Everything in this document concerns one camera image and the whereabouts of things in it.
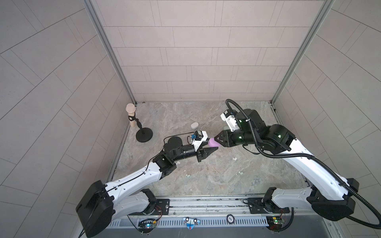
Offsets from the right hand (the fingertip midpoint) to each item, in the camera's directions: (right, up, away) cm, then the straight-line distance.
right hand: (215, 140), depth 62 cm
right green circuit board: (+28, -40, +5) cm, 49 cm away
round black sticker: (+8, -38, +6) cm, 39 cm away
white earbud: (+15, -15, +24) cm, 32 cm away
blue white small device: (-11, -38, +3) cm, 39 cm away
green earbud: (-13, -23, +18) cm, 32 cm away
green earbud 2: (+16, -21, +19) cm, 33 cm away
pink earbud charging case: (-1, -1, -1) cm, 2 cm away
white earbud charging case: (-10, +3, +39) cm, 40 cm away
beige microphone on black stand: (-43, -3, +34) cm, 55 cm away
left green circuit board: (-31, -39, +3) cm, 50 cm away
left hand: (+1, -3, +3) cm, 4 cm away
